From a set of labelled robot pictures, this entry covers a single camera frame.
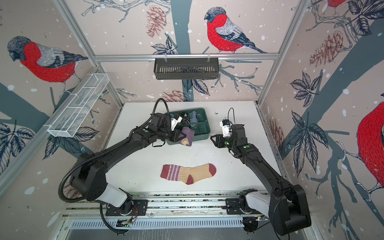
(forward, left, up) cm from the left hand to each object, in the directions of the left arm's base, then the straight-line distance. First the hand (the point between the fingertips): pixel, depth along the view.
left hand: (184, 135), depth 80 cm
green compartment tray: (+16, -11, -17) cm, 26 cm away
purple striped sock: (-2, -1, -2) cm, 3 cm away
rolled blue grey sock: (+21, -5, -12) cm, 25 cm away
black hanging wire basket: (+51, 0, +10) cm, 52 cm away
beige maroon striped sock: (-15, -1, -18) cm, 24 cm away
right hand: (0, -16, -4) cm, 16 cm away
